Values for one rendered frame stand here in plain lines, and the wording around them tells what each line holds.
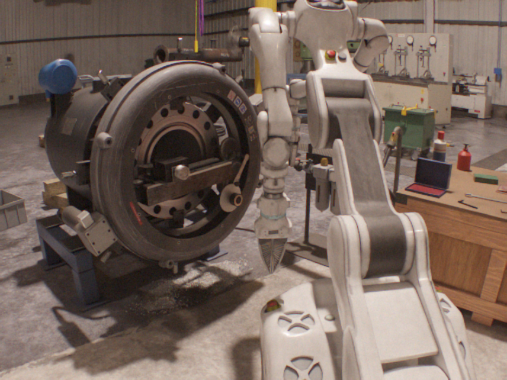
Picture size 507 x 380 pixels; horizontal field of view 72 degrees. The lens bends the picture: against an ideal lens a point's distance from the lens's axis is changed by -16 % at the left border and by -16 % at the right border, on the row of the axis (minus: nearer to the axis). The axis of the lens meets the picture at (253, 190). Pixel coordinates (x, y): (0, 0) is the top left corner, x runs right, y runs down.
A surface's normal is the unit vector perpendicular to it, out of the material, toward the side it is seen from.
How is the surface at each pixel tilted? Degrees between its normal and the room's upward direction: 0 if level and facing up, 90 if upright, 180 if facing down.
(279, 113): 64
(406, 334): 21
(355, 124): 45
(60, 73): 90
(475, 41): 90
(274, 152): 93
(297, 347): 39
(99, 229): 90
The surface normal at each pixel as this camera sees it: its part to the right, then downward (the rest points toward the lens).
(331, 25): 0.07, 0.19
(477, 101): -0.76, 0.19
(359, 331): 0.02, -0.73
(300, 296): 0.00, -0.95
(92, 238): 0.73, 0.21
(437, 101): 0.51, 0.26
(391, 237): 0.07, -0.32
